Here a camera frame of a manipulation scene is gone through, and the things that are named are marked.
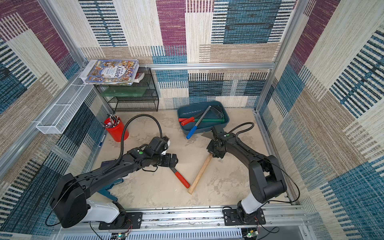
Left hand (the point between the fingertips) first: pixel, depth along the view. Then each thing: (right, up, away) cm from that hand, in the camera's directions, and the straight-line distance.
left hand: (172, 160), depth 83 cm
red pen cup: (-36, +17, +9) cm, 41 cm away
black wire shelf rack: (-22, +37, +14) cm, 46 cm away
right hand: (+23, +3, +7) cm, 24 cm away
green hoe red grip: (+19, +23, +25) cm, 39 cm away
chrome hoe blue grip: (+24, +31, +31) cm, 50 cm away
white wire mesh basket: (-53, +22, -12) cm, 58 cm away
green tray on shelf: (-33, +41, +16) cm, 55 cm away
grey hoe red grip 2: (+4, -10, +2) cm, 11 cm away
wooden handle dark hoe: (+15, -7, -1) cm, 17 cm away
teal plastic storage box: (+9, +30, +36) cm, 48 cm away
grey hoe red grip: (+11, +23, +19) cm, 32 cm away
